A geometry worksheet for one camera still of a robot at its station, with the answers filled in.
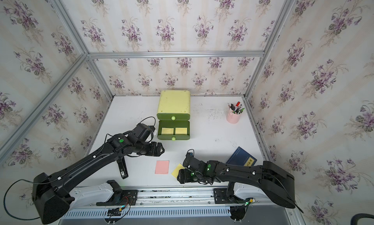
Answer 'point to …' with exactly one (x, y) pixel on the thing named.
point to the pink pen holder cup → (232, 118)
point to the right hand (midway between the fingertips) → (183, 180)
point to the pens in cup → (237, 109)
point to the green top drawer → (173, 116)
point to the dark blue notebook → (241, 157)
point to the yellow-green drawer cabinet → (174, 102)
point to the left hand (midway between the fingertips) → (161, 152)
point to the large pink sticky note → (162, 167)
